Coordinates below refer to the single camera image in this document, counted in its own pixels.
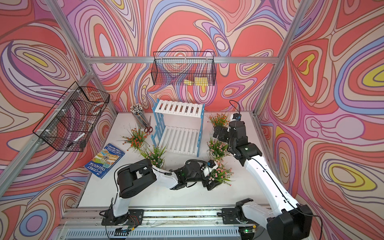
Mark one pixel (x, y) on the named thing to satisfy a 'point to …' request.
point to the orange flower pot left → (136, 140)
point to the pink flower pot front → (221, 174)
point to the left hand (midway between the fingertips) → (220, 177)
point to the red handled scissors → (149, 128)
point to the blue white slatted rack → (177, 126)
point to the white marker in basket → (71, 143)
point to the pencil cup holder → (137, 111)
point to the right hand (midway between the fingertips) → (222, 133)
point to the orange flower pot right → (219, 120)
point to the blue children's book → (104, 160)
